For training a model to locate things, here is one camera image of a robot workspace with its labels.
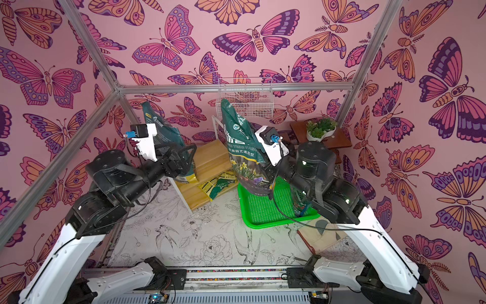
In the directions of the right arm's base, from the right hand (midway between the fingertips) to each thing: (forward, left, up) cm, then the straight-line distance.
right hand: (256, 145), depth 52 cm
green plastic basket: (+4, -5, -50) cm, 50 cm away
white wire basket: (+50, +1, -16) cm, 52 cm away
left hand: (+1, +19, 0) cm, 19 cm away
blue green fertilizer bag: (+3, -21, -39) cm, 44 cm away
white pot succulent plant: (+30, -28, -21) cm, 46 cm away
